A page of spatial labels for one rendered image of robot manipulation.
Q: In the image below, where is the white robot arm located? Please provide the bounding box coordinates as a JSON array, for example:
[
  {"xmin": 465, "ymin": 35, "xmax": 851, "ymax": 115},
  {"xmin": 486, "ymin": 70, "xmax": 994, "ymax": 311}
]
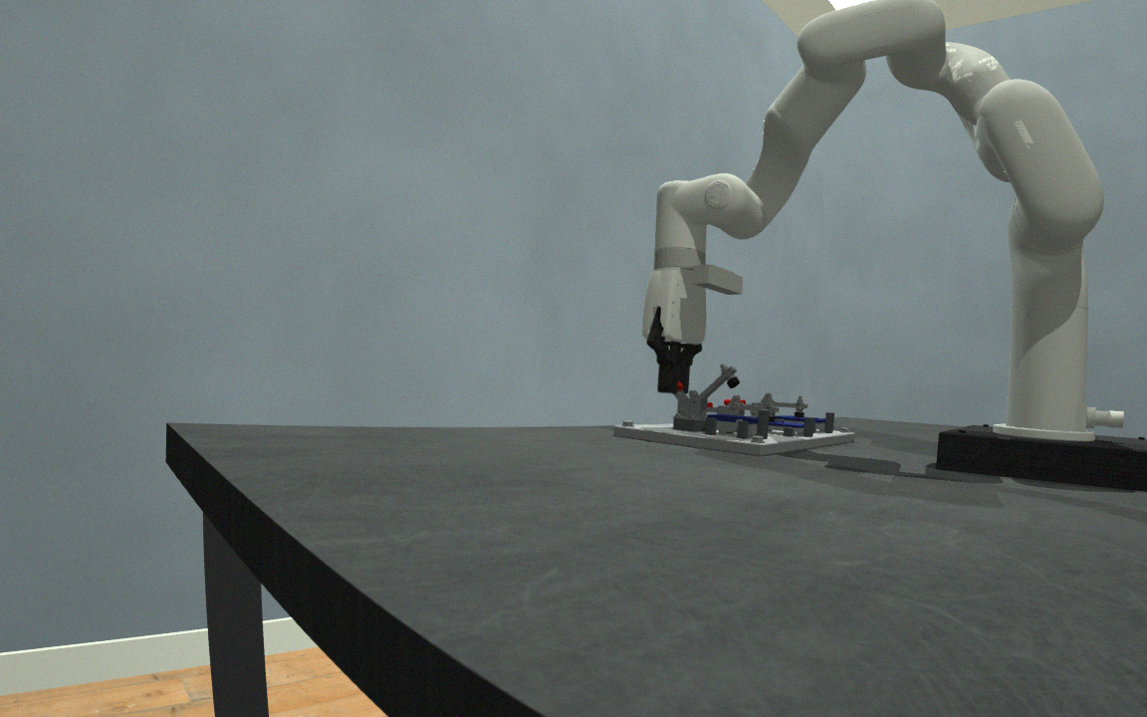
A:
[{"xmin": 654, "ymin": 0, "xmax": 1124, "ymax": 441}]

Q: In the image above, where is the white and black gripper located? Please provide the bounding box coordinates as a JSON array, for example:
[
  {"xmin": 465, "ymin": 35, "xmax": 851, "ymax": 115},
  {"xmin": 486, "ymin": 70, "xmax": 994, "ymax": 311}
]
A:
[{"xmin": 642, "ymin": 267, "xmax": 707, "ymax": 393}]

